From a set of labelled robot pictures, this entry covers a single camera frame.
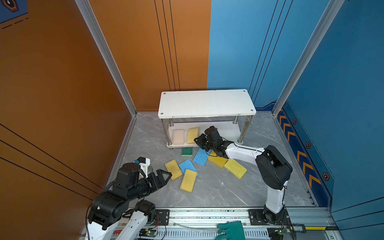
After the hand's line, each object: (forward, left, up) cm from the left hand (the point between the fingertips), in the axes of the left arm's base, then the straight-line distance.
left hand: (167, 176), depth 64 cm
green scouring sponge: (+25, -6, -21) cm, 33 cm away
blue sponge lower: (+15, -7, -21) cm, 27 cm away
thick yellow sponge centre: (+18, -25, -21) cm, 37 cm away
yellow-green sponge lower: (+14, -36, -22) cm, 44 cm away
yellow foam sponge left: (+14, +1, -22) cm, 26 cm away
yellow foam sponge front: (+33, -10, -14) cm, 37 cm away
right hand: (+27, -10, -12) cm, 31 cm away
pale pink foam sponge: (+31, -1, -14) cm, 34 cm away
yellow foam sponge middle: (+5, -8, -21) cm, 23 cm away
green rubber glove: (-17, -29, -20) cm, 39 cm away
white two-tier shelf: (+27, -7, +11) cm, 30 cm away
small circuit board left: (-18, +10, -25) cm, 32 cm away
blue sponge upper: (+21, -16, -22) cm, 34 cm away
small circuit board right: (-18, -51, -24) cm, 59 cm away
